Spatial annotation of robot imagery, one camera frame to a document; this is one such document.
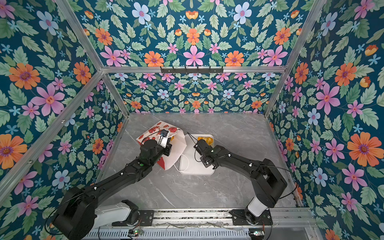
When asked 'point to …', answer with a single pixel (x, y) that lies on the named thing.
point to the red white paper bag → (176, 137)
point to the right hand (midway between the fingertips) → (209, 156)
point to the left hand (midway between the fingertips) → (171, 134)
